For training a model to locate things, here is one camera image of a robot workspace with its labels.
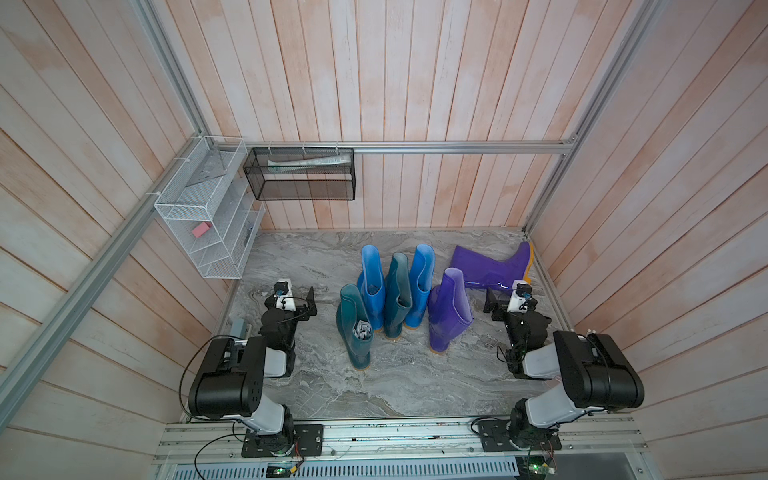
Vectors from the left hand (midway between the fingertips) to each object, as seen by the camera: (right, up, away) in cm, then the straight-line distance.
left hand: (298, 290), depth 91 cm
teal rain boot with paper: (+20, -6, -24) cm, 31 cm away
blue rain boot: (+36, +5, -15) cm, 40 cm away
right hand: (+64, +1, -1) cm, 64 cm away
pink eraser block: (-25, +18, -9) cm, 32 cm away
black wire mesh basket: (-3, +41, +15) cm, 44 cm away
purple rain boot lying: (+61, +6, +10) cm, 62 cm away
